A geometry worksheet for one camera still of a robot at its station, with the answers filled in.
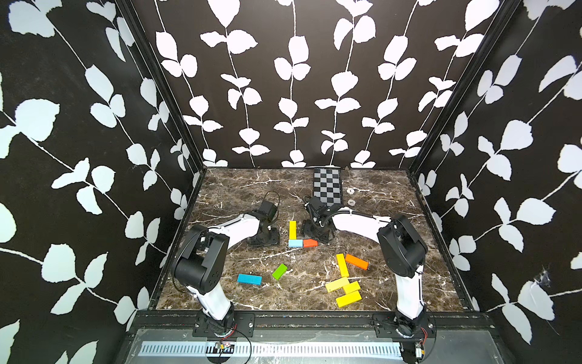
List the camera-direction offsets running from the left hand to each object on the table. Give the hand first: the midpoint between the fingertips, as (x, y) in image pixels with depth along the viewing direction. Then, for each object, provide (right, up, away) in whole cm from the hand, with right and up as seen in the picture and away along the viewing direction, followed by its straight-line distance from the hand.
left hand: (273, 239), depth 93 cm
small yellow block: (+30, -15, -11) cm, 36 cm away
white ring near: (+36, +15, +14) cm, 41 cm away
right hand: (+12, +2, 0) cm, 12 cm away
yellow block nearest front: (+28, -18, -13) cm, 36 cm away
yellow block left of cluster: (+25, -14, -10) cm, 30 cm away
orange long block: (+34, -8, -5) cm, 35 cm away
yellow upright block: (+28, -9, -6) cm, 30 cm away
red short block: (+15, -1, -2) cm, 15 cm away
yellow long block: (+8, +4, +3) cm, 9 cm away
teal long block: (-7, -13, -9) cm, 17 cm away
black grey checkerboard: (+25, +23, +18) cm, 38 cm away
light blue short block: (+9, -1, 0) cm, 9 cm away
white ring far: (+37, +21, +19) cm, 46 cm away
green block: (+3, -10, -8) cm, 14 cm away
